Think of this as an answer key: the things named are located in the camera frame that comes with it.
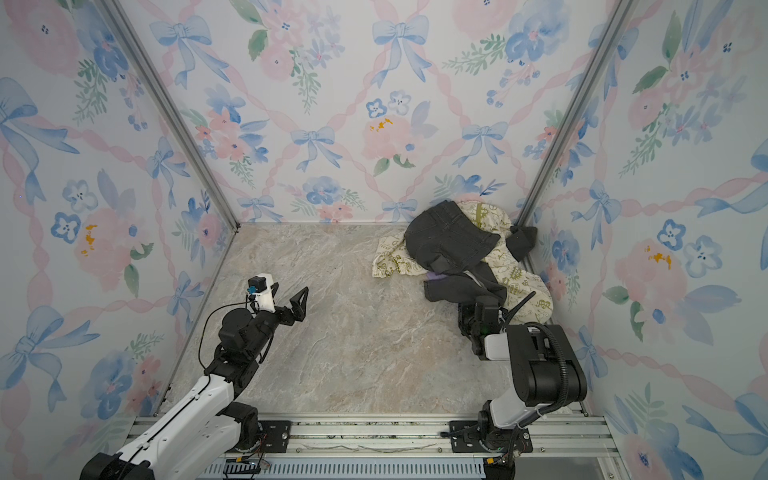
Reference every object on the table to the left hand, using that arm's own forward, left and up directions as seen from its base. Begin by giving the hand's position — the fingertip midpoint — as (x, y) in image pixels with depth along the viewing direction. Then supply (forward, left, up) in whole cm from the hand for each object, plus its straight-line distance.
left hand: (292, 284), depth 79 cm
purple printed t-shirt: (+16, -40, -18) cm, 46 cm away
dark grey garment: (+27, -44, -11) cm, 53 cm away
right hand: (+6, -48, -17) cm, 51 cm away
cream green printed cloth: (-1, -63, -5) cm, 64 cm away
